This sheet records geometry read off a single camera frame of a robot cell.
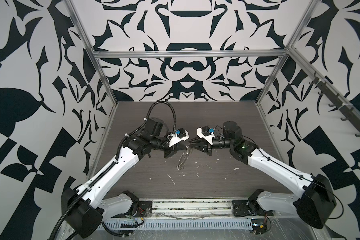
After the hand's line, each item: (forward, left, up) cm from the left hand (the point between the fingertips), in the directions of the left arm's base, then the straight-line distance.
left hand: (185, 143), depth 70 cm
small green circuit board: (-31, -34, -25) cm, 53 cm away
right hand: (-1, -3, +2) cm, 4 cm away
